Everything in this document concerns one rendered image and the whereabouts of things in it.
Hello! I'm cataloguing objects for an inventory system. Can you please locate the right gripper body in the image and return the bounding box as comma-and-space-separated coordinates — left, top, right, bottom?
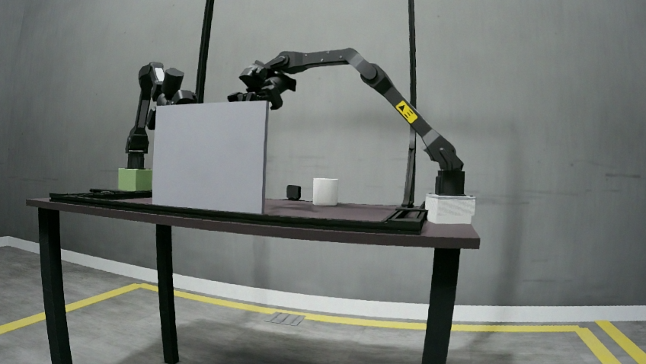
146, 100, 168, 130

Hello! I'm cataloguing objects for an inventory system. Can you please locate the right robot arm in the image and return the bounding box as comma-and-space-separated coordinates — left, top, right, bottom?
125, 62, 197, 169

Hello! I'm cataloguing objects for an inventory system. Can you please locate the white mug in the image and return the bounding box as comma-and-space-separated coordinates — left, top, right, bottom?
313, 178, 338, 206

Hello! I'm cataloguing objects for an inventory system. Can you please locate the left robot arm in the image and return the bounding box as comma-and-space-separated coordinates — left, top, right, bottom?
239, 48, 466, 196

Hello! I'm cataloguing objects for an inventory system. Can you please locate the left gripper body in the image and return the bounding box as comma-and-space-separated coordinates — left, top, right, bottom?
227, 80, 283, 110

